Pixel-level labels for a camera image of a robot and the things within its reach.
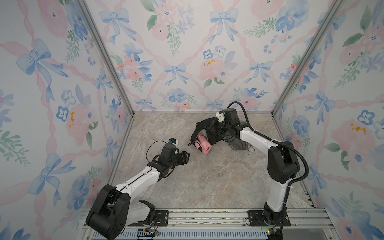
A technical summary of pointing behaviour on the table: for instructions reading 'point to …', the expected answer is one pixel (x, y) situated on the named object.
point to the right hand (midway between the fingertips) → (202, 123)
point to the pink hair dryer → (202, 143)
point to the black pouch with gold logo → (206, 125)
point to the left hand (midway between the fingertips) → (186, 154)
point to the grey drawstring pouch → (237, 144)
